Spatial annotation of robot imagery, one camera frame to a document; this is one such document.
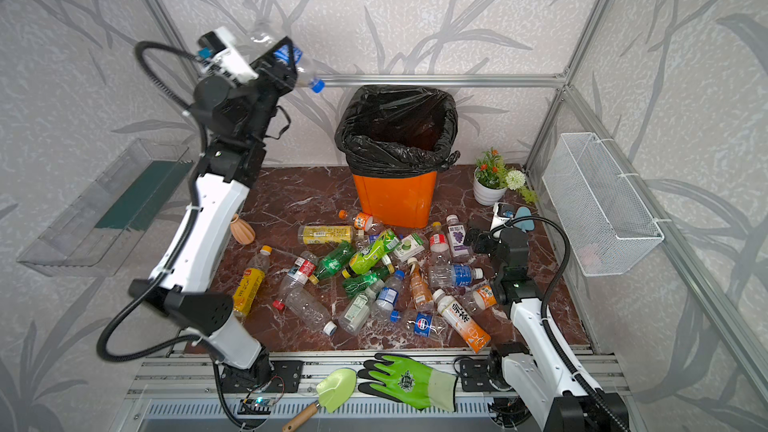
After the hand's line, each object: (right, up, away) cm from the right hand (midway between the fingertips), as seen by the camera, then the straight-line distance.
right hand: (487, 213), depth 82 cm
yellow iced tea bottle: (-67, -20, +3) cm, 70 cm away
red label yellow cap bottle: (-12, -13, +13) cm, 22 cm away
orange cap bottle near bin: (-37, -4, +16) cm, 41 cm away
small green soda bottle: (-34, -21, +2) cm, 40 cm away
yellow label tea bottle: (-49, -8, +12) cm, 51 cm away
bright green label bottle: (-34, -14, +6) cm, 37 cm away
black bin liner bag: (-26, +27, +20) cm, 42 cm away
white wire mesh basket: (+19, -1, -20) cm, 28 cm away
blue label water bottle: (-10, -20, +9) cm, 24 cm away
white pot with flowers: (+7, +11, +20) cm, 24 cm away
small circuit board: (-59, -46, -10) cm, 76 cm away
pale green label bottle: (-36, -26, -4) cm, 45 cm away
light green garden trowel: (-41, -43, -10) cm, 60 cm away
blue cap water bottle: (-28, -24, 0) cm, 37 cm away
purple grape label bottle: (-6, -12, +11) cm, 18 cm away
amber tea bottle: (-19, -22, +1) cm, 28 cm away
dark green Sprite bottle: (-44, -15, +7) cm, 47 cm away
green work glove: (-22, -41, -10) cm, 48 cm away
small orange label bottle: (-1, -24, 0) cm, 24 cm away
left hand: (-45, +35, -28) cm, 64 cm away
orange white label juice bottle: (-9, -27, -3) cm, 28 cm away
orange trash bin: (-25, +2, +20) cm, 32 cm away
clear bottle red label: (-54, -19, +4) cm, 58 cm away
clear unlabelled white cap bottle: (-50, -28, +2) cm, 57 cm away
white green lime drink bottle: (-22, -12, +11) cm, 27 cm away
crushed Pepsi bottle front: (-17, -28, -5) cm, 34 cm away
